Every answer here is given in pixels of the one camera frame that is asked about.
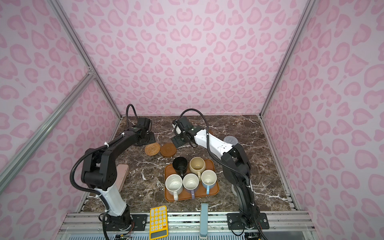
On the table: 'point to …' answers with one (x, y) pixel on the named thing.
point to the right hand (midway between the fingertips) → (180, 137)
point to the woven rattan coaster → (152, 149)
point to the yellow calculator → (158, 223)
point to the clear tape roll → (233, 190)
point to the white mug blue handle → (209, 178)
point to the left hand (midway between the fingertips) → (150, 137)
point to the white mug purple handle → (190, 183)
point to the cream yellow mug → (197, 165)
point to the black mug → (180, 165)
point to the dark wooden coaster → (168, 149)
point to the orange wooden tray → (201, 193)
